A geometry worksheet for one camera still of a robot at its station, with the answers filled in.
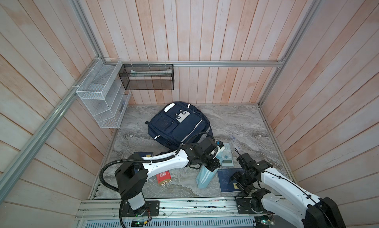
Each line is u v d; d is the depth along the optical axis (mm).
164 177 838
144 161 459
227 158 902
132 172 468
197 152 610
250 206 729
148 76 1036
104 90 697
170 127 995
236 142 979
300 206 444
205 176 783
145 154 928
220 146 706
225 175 837
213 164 676
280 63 937
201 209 735
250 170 611
